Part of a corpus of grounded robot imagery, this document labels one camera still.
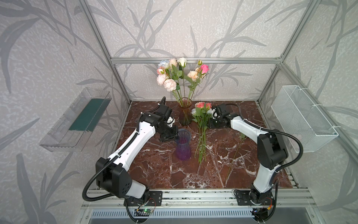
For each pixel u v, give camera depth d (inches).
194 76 33.3
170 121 27.0
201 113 42.6
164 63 32.0
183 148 33.8
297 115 26.8
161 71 29.7
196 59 37.1
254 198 25.5
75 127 25.2
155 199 28.7
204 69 30.9
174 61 33.4
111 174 15.7
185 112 37.9
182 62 33.3
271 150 19.4
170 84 30.3
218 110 30.3
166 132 25.4
